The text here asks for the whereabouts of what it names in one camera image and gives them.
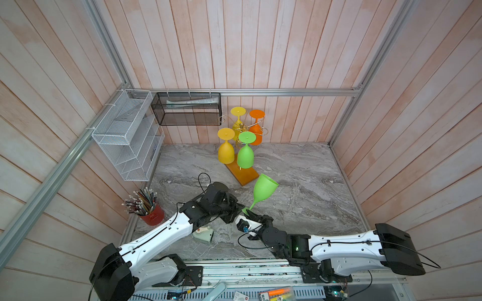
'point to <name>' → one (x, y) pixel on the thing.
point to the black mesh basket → (187, 108)
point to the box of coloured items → (284, 294)
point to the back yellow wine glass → (237, 111)
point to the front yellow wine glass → (226, 153)
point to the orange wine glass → (255, 127)
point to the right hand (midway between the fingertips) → (248, 210)
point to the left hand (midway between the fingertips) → (246, 208)
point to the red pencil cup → (143, 204)
